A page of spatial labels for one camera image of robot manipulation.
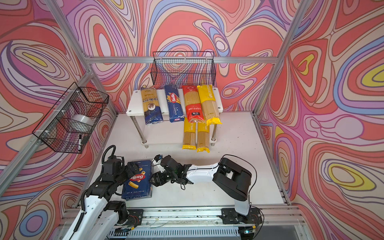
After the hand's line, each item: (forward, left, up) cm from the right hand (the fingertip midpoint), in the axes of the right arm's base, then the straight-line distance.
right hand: (155, 182), depth 80 cm
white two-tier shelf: (+32, -1, +2) cm, 32 cm away
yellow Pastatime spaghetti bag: (+29, -19, +3) cm, 35 cm away
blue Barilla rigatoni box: (-2, +8, +2) cm, 8 cm away
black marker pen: (+13, +34, +21) cm, 42 cm away
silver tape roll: (+23, +33, +28) cm, 49 cm away
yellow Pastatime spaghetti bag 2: (+26, -28, +3) cm, 38 cm away
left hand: (+7, +12, +4) cm, 15 cm away
